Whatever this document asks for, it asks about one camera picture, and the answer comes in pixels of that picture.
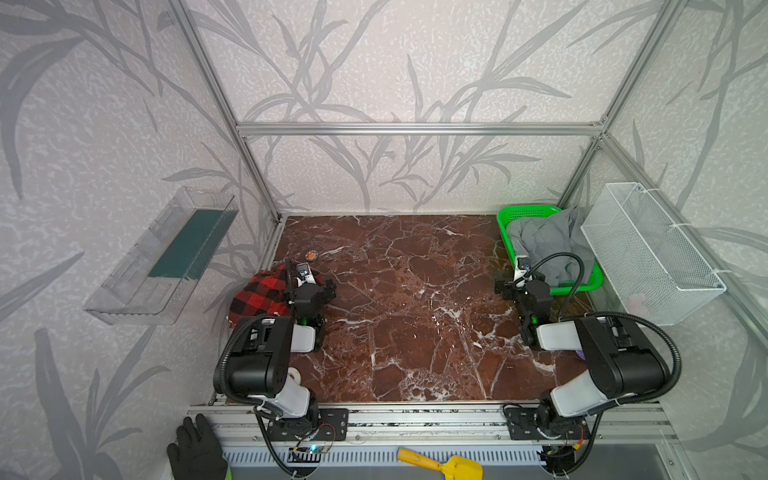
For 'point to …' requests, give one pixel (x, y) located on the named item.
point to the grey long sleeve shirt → (547, 235)
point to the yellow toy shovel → (453, 467)
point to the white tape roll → (295, 373)
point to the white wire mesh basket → (652, 269)
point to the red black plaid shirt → (266, 292)
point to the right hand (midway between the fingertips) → (516, 261)
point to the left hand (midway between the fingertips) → (314, 269)
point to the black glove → (198, 455)
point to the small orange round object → (311, 255)
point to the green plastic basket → (592, 280)
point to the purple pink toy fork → (580, 354)
